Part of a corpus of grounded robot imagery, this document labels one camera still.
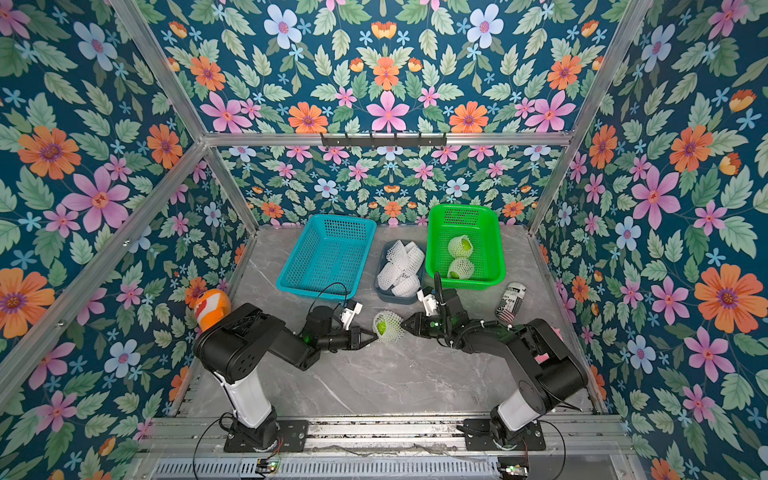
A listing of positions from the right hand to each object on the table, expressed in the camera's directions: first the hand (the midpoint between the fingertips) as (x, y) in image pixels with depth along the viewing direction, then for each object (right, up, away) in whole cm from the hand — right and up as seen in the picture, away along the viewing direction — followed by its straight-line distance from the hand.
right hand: (409, 319), depth 89 cm
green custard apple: (+15, +13, +10) cm, 22 cm away
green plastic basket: (+29, +31, +27) cm, 50 cm away
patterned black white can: (+33, +5, +6) cm, 34 cm away
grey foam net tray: (-9, +6, +8) cm, 13 cm away
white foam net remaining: (-3, +13, +15) cm, 20 cm away
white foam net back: (-4, -3, -2) cm, 6 cm away
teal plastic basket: (-29, +19, +22) cm, 41 cm away
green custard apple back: (-8, -2, -3) cm, 9 cm away
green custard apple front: (+20, +23, +16) cm, 35 cm away
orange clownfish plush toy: (-60, +4, 0) cm, 60 cm away
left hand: (-9, -6, 0) cm, 11 cm away
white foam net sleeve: (+18, +23, +16) cm, 33 cm away
